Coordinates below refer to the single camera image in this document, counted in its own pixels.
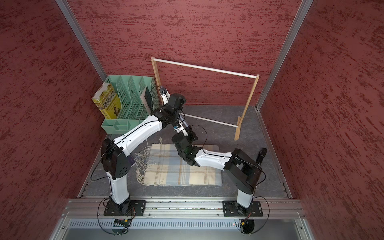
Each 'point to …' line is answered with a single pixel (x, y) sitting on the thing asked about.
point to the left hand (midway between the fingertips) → (172, 103)
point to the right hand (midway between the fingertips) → (190, 129)
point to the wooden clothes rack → (238, 126)
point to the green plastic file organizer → (129, 88)
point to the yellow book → (106, 99)
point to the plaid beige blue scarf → (160, 165)
